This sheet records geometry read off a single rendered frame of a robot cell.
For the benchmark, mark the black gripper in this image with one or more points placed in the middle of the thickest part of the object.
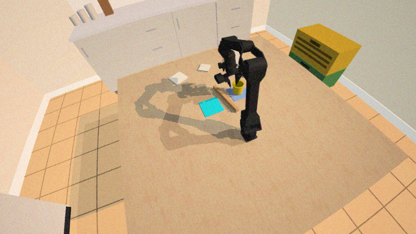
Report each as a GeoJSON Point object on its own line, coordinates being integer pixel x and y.
{"type": "Point", "coordinates": [230, 70]}

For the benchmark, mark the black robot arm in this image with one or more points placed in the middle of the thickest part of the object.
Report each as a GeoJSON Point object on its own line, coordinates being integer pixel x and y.
{"type": "Point", "coordinates": [253, 70]}

